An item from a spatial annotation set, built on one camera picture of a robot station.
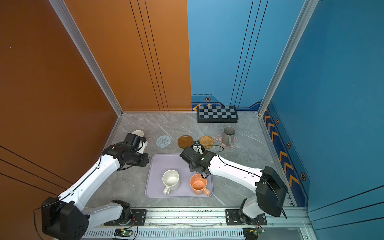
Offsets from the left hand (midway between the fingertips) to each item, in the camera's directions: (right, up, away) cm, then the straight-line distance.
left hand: (146, 159), depth 82 cm
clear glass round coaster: (+5, +7, +20) cm, 22 cm away
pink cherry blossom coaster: (+43, +9, +22) cm, 49 cm away
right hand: (+27, -2, 0) cm, 27 cm away
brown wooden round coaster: (+19, +8, +20) cm, 29 cm away
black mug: (+29, +7, -10) cm, 32 cm away
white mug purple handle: (-11, +14, +17) cm, 24 cm away
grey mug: (+47, +12, +11) cm, 50 cm away
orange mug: (+29, -15, +3) cm, 33 cm away
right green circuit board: (+54, -33, -11) cm, 64 cm away
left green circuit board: (-7, -33, -11) cm, 35 cm away
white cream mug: (+13, -12, +3) cm, 18 cm away
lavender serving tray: (+3, -6, +10) cm, 12 cm away
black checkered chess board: (+44, +27, +34) cm, 62 cm away
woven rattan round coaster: (+34, +8, +20) cm, 41 cm away
